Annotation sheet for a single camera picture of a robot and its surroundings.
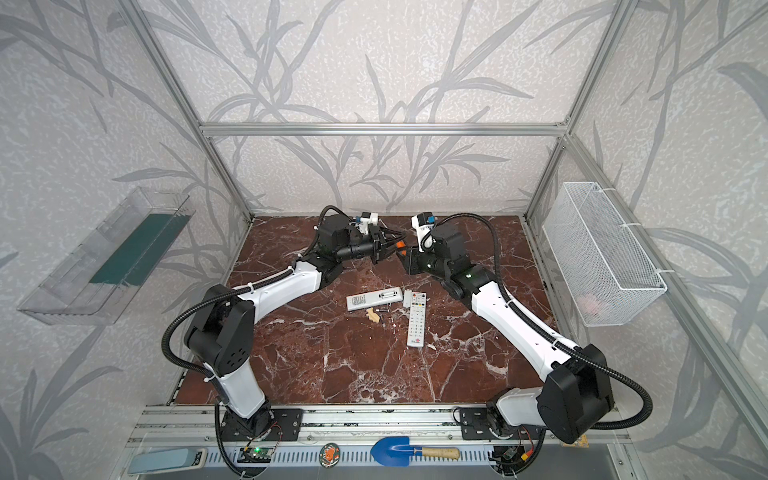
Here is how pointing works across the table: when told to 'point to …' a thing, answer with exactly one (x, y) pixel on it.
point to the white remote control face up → (416, 320)
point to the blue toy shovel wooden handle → (396, 451)
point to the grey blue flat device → (161, 460)
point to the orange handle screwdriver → (401, 244)
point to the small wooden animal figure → (372, 315)
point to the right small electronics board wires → (513, 455)
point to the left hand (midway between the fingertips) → (410, 232)
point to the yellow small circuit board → (581, 442)
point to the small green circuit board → (255, 455)
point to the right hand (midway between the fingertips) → (400, 242)
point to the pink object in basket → (590, 303)
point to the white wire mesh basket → (602, 263)
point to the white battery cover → (407, 298)
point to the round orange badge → (329, 454)
